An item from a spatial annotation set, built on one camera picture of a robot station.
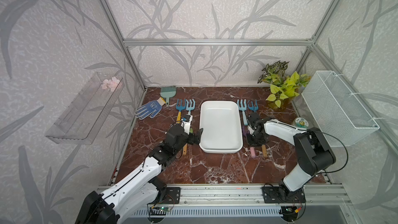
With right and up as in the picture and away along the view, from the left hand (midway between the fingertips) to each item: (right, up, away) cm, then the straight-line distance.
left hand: (195, 127), depth 80 cm
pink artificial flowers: (-42, +22, -3) cm, 47 cm away
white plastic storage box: (+15, -1, +18) cm, 24 cm away
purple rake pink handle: (+30, -4, +17) cm, 35 cm away
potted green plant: (+51, +23, +10) cm, 57 cm away
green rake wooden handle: (+39, -15, +7) cm, 42 cm away
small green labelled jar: (+63, +1, +11) cm, 64 cm away
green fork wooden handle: (-7, -14, +7) cm, 17 cm away
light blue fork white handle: (-7, +8, +28) cm, 30 cm away
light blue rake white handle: (+31, +9, +29) cm, 43 cm away
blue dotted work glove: (-32, +9, +29) cm, 44 cm away
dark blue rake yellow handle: (+40, +8, +28) cm, 49 cm away
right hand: (+31, -12, +12) cm, 35 cm away
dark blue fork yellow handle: (-14, +8, +29) cm, 33 cm away
